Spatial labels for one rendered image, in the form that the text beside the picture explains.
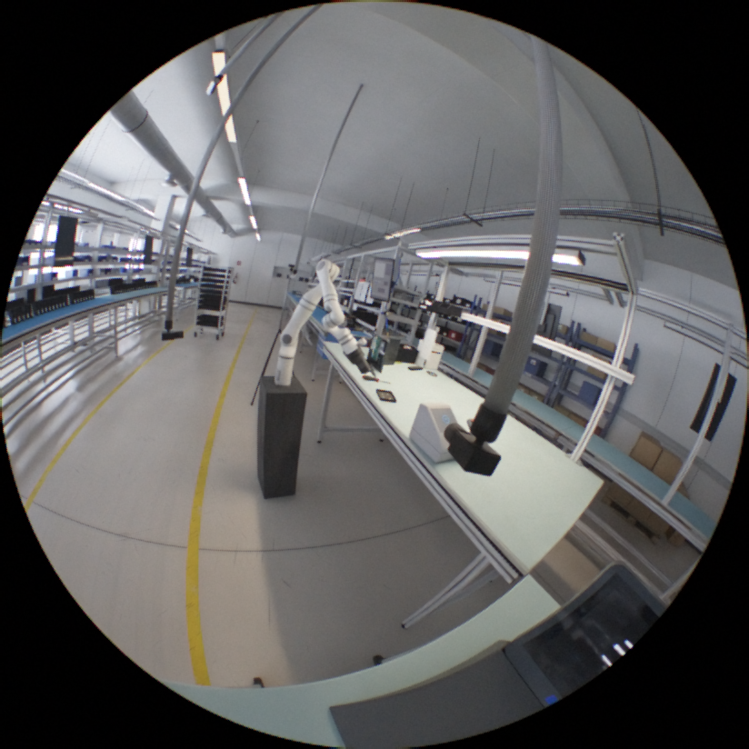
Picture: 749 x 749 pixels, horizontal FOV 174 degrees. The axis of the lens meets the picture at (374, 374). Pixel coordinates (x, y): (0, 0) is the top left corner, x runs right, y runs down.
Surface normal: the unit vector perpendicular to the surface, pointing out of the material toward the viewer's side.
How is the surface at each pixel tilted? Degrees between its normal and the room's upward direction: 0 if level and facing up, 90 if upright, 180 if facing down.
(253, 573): 0
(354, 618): 0
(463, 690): 24
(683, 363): 90
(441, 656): 0
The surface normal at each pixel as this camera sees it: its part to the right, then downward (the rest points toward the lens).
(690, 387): -0.89, -0.09
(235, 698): 0.24, -0.92
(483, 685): -0.14, -0.90
